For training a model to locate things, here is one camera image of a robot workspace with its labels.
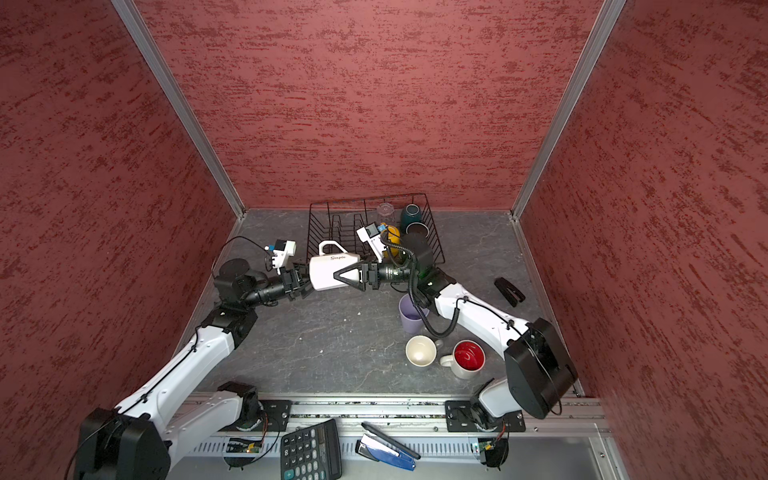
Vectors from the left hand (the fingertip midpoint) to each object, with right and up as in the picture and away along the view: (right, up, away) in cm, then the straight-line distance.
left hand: (327, 280), depth 71 cm
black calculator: (-3, -40, -3) cm, 40 cm away
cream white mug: (+24, -22, +12) cm, 35 cm away
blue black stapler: (+12, -39, -2) cm, 41 cm away
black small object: (+55, -8, +27) cm, 62 cm away
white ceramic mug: (+1, +4, -6) cm, 7 cm away
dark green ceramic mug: (+22, +18, +33) cm, 44 cm away
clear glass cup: (+13, +21, +36) cm, 44 cm away
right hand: (+3, +1, -3) cm, 4 cm away
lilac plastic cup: (+21, -12, +9) cm, 26 cm away
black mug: (+25, +13, +31) cm, 41 cm away
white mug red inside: (+37, -24, +11) cm, 45 cm away
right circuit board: (+41, -43, +1) cm, 59 cm away
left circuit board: (-23, -42, +2) cm, 47 cm away
